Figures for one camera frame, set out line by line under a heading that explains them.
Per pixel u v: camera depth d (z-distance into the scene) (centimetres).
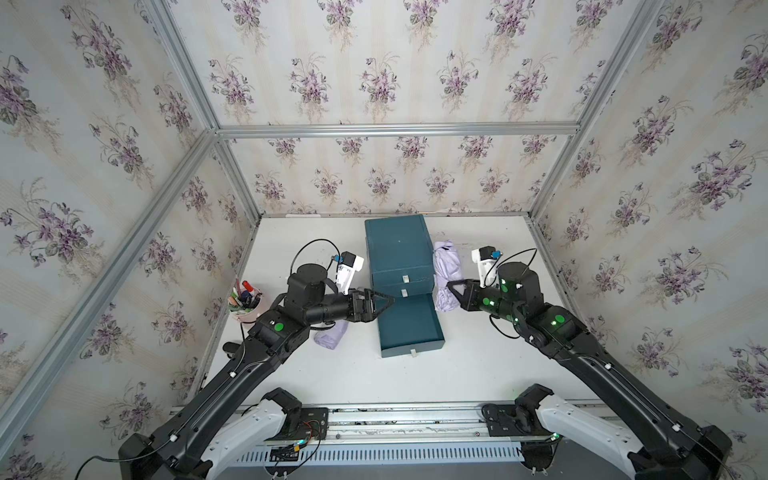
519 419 66
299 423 72
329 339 85
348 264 62
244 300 83
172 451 38
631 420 42
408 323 87
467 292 63
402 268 79
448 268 70
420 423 75
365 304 59
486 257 64
